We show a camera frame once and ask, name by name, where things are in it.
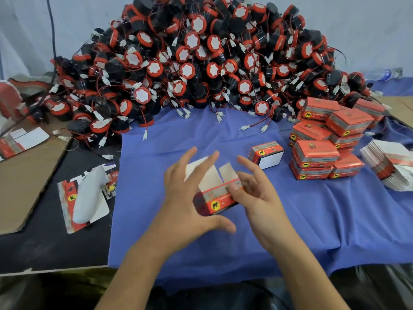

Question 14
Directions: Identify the person's left hand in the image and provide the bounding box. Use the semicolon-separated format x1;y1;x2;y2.
145;147;237;257

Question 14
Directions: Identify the person's right hand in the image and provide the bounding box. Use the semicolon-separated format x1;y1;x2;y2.
226;155;311;254

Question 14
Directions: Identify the stack of box blanks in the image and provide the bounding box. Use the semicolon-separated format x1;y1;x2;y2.
359;139;413;192

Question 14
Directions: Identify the pile of black red buzzers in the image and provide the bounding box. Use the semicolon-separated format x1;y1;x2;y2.
22;0;388;141

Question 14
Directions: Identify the blue table cloth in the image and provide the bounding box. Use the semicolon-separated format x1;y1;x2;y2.
108;77;413;288

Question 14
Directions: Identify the brown cardboard piece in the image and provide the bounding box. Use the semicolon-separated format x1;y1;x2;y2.
0;122;71;235

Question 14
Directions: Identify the brown cardboard sheet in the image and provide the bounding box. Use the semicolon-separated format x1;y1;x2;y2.
381;95;413;128

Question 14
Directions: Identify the clear plastic water bottle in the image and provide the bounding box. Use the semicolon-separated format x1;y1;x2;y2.
364;68;402;83

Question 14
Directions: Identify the black hanging cable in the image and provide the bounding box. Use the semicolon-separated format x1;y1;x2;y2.
44;0;58;71

